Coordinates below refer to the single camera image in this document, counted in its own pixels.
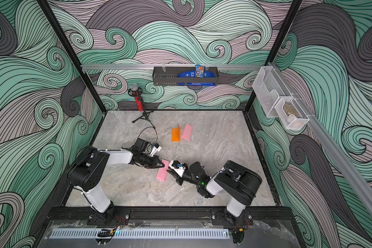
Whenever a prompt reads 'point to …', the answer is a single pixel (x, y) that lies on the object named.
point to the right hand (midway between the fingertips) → (170, 167)
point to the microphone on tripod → (136, 92)
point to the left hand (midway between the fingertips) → (163, 164)
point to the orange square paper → (175, 134)
